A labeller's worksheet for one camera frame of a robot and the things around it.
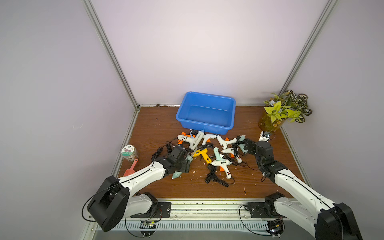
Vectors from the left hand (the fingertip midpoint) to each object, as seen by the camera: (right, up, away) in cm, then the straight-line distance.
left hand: (185, 163), depth 87 cm
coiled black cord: (+15, -6, -4) cm, 17 cm away
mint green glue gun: (-4, -4, -5) cm, 8 cm away
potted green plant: (+55, +33, -1) cm, 64 cm away
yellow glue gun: (+11, +5, +5) cm, 14 cm away
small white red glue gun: (+32, +2, +3) cm, 32 cm away
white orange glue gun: (+25, +11, +8) cm, 29 cm away
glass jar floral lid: (-34, +7, 0) cm, 34 cm away
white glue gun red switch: (+22, -1, -3) cm, 22 cm away
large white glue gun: (+5, +12, +8) cm, 15 cm away
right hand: (+41, +15, -4) cm, 44 cm away
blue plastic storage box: (+21, +30, +30) cm, 48 cm away
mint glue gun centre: (+19, +5, +3) cm, 20 cm away
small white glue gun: (+14, +14, +13) cm, 23 cm away
